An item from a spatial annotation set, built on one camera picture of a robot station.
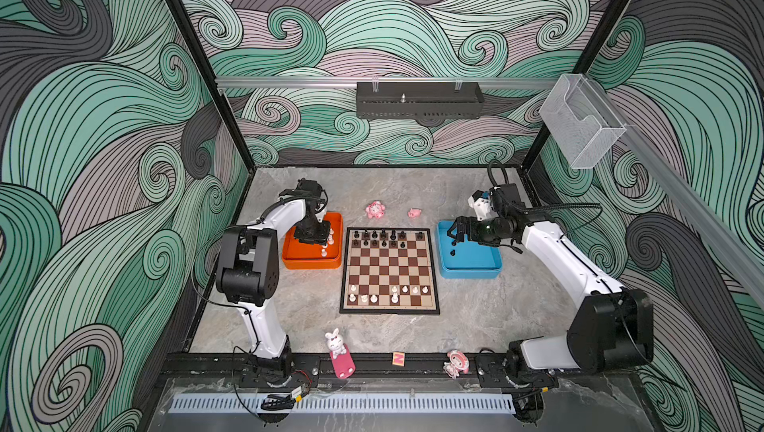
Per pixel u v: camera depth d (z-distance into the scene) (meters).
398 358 0.74
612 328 0.41
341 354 0.75
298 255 0.93
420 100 0.95
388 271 0.90
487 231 0.71
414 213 1.04
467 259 0.92
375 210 1.03
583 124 0.80
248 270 0.50
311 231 0.83
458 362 0.72
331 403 0.70
